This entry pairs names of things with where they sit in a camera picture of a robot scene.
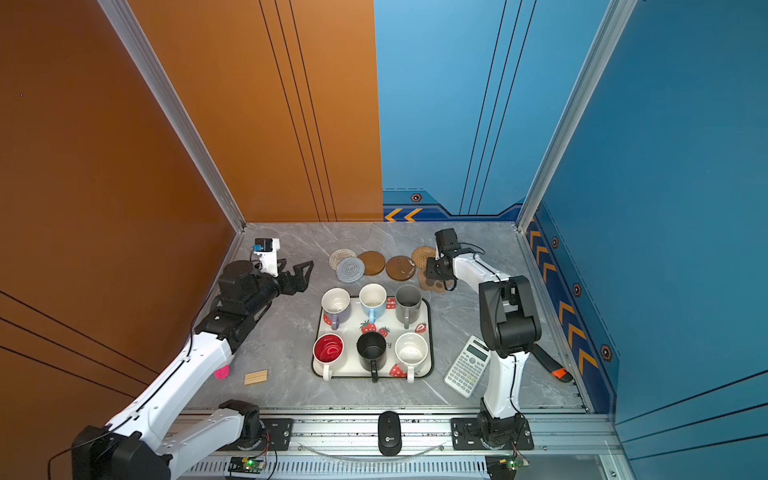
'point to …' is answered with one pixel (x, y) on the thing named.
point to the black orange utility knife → (549, 364)
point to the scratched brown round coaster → (400, 267)
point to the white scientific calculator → (466, 371)
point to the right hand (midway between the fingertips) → (432, 270)
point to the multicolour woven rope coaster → (340, 255)
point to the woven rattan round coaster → (421, 254)
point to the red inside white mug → (328, 351)
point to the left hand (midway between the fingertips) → (300, 259)
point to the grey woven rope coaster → (350, 270)
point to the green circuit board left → (246, 465)
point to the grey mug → (408, 300)
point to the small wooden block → (255, 377)
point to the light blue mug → (373, 301)
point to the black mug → (372, 352)
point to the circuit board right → (504, 467)
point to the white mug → (411, 350)
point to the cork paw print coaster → (430, 284)
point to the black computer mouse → (389, 434)
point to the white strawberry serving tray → (387, 325)
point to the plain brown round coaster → (374, 262)
